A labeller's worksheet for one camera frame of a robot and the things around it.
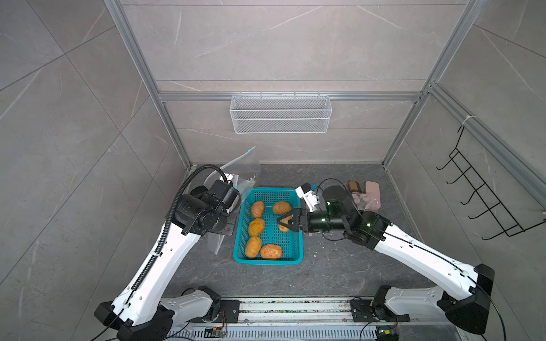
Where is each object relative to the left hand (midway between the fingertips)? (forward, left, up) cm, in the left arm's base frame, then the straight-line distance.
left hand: (226, 220), depth 67 cm
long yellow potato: (0, -6, -22) cm, 23 cm away
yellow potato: (+8, -7, -23) cm, 25 cm away
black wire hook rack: (-8, -83, +6) cm, 83 cm away
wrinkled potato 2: (+18, -19, -22) cm, 34 cm away
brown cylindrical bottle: (+31, -57, -25) cm, 70 cm away
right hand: (-3, -19, +3) cm, 20 cm away
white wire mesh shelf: (+55, -20, +3) cm, 59 cm away
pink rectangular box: (+29, -67, -26) cm, 77 cm away
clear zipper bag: (+27, -2, -7) cm, 28 cm away
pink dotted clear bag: (+17, -56, -18) cm, 61 cm away
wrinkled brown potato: (-2, -14, -22) cm, 26 cm away
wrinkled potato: (+18, -8, -22) cm, 30 cm away
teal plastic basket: (+3, -22, -26) cm, 34 cm away
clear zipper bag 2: (-5, +4, -4) cm, 8 cm away
